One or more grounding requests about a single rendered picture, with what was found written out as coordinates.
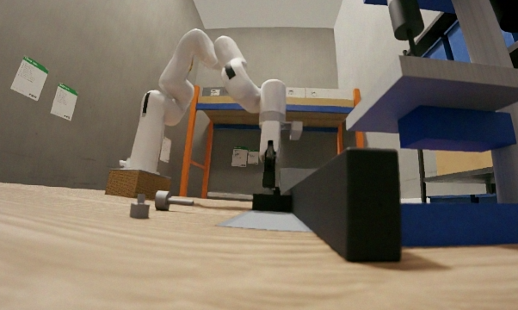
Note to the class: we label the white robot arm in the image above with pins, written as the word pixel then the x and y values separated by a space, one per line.
pixel 157 109

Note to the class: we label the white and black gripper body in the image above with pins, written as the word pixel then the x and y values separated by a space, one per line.
pixel 271 130

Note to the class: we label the black rectangular bar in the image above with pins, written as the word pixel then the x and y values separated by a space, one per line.
pixel 353 203

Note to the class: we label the grey headed pin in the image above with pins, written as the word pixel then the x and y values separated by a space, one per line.
pixel 163 200

